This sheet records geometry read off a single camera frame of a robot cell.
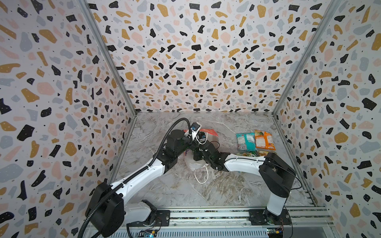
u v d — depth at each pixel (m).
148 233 0.70
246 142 1.01
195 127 0.64
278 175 0.48
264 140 1.02
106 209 0.39
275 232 0.72
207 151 0.67
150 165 0.51
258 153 0.97
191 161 0.82
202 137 0.78
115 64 0.92
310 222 0.76
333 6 0.71
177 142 0.57
